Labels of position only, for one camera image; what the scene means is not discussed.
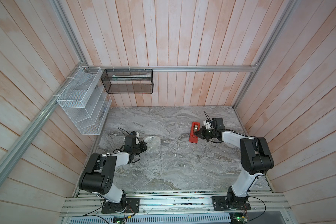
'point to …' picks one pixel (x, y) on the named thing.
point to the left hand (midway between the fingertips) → (148, 145)
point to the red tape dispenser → (192, 138)
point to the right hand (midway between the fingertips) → (193, 132)
